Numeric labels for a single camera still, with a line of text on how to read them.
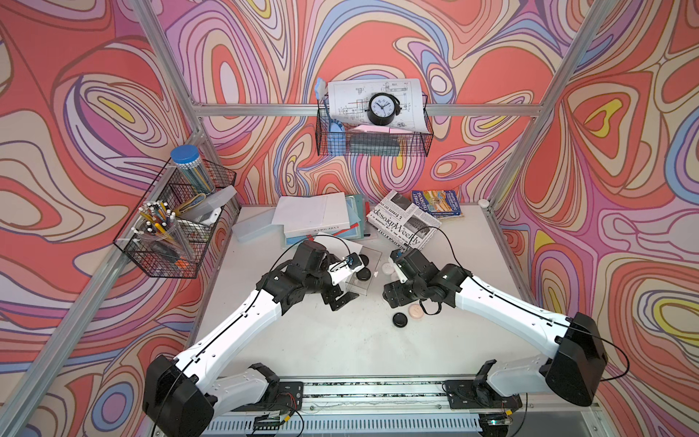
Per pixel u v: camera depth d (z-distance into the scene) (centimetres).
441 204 115
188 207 72
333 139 80
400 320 88
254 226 112
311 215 111
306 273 57
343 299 67
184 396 37
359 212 112
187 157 70
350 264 63
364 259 89
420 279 60
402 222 105
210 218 71
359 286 80
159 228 58
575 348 40
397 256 73
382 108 80
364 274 86
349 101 84
